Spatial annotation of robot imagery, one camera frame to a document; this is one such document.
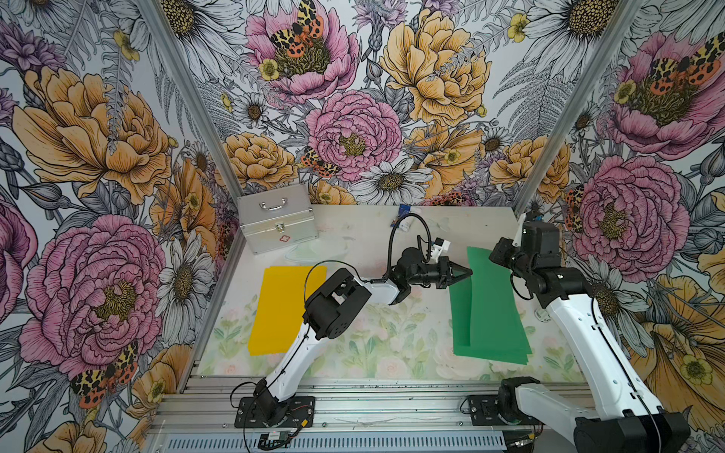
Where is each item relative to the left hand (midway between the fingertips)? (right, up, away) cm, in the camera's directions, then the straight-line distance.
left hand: (472, 280), depth 83 cm
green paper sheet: (+7, -11, 0) cm, 13 cm away
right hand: (+4, +9, -5) cm, 11 cm away
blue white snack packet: (-16, +18, +32) cm, 40 cm away
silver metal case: (-61, +19, +16) cm, 66 cm away
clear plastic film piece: (-50, +7, +28) cm, 58 cm away
